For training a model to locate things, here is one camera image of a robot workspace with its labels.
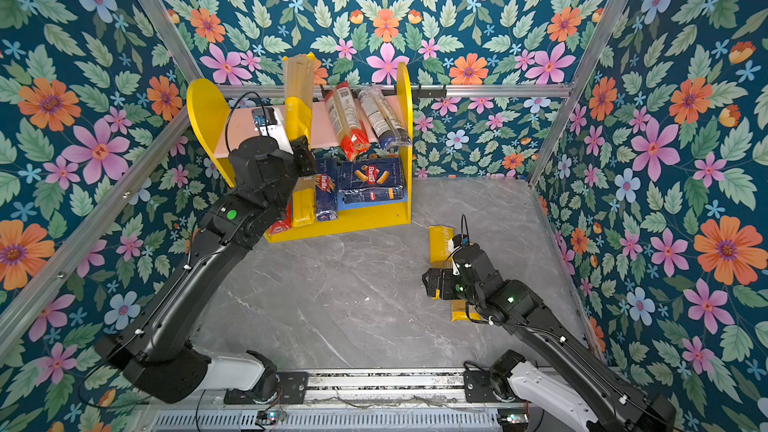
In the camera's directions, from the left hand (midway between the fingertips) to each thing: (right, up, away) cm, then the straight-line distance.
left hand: (302, 126), depth 61 cm
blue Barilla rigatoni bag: (+10, -8, +32) cm, 35 cm away
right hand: (+29, -34, +14) cm, 47 cm away
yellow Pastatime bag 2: (+37, -47, +23) cm, 64 cm away
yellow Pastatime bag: (+33, -27, +40) cm, 58 cm away
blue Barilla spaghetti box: (-3, -14, +30) cm, 33 cm away
